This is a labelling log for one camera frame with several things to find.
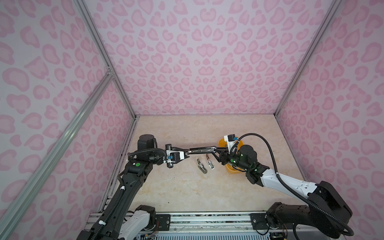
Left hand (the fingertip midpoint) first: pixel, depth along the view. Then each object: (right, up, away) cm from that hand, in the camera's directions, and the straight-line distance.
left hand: (186, 148), depth 69 cm
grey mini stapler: (+8, -14, +22) cm, 27 cm away
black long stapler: (+8, -2, +6) cm, 10 cm away
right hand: (+14, -2, +9) cm, 17 cm away
